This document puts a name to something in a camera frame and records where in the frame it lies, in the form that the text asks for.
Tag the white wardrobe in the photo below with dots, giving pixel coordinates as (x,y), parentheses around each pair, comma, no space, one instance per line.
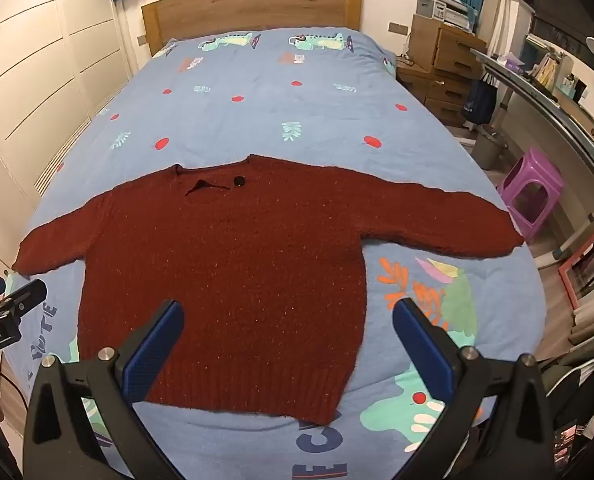
(32,75)

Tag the wooden headboard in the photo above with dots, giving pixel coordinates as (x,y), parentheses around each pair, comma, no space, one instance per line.
(252,10)

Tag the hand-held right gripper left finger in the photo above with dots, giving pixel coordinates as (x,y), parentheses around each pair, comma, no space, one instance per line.
(152,355)

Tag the tall wooden dresser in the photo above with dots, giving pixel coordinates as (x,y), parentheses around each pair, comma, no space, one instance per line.
(447,47)

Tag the grey printer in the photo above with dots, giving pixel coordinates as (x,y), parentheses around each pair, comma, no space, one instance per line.
(444,10)

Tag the printed blue blanket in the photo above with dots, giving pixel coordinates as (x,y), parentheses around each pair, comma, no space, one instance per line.
(277,105)

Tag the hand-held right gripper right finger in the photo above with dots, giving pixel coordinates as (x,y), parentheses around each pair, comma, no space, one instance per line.
(424,347)

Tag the low wooden nightstand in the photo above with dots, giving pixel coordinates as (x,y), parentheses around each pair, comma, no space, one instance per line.
(437,92)

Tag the grey trash bin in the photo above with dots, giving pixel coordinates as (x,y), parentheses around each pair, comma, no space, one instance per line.
(488,150)

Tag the long desk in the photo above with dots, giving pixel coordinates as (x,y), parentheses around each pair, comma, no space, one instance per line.
(567,120)

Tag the dark blue bag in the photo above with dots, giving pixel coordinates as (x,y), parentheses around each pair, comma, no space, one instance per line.
(482,102)

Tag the dark red knit sweater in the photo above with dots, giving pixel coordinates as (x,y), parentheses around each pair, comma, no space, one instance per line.
(237,270)

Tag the purple plastic stool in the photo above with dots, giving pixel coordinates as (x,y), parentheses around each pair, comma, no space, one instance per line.
(532,175)

